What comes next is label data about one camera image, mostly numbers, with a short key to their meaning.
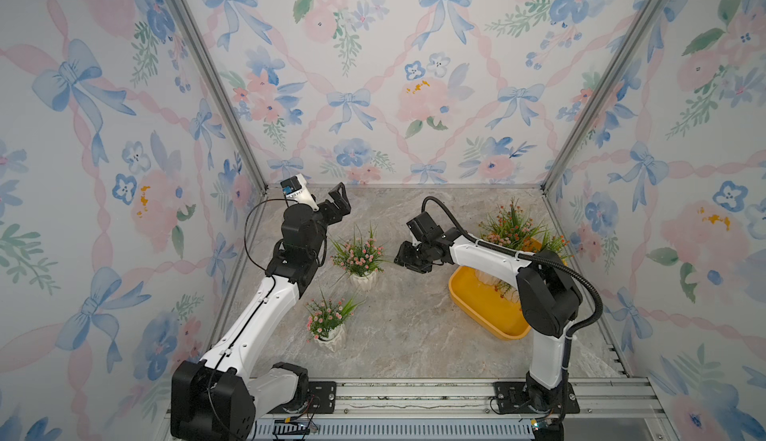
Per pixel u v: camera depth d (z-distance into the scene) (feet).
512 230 2.93
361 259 2.70
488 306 2.78
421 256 2.56
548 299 1.64
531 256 1.74
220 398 1.25
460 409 2.41
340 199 2.24
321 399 2.43
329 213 2.20
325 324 2.43
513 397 2.40
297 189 2.07
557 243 3.45
